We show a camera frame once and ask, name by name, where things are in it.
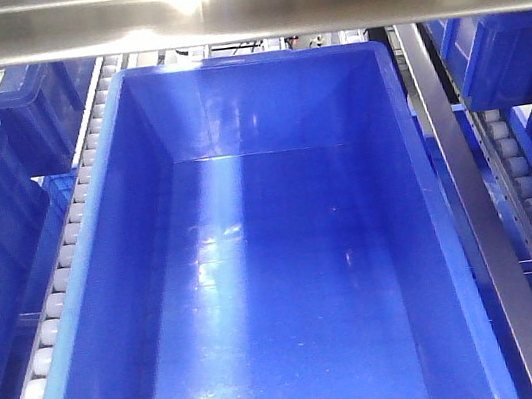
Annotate large blue plastic bin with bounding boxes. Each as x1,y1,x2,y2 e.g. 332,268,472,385
0,16,521,399

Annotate steel rack with white rollers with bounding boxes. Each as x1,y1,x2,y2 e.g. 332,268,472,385
0,0,532,399

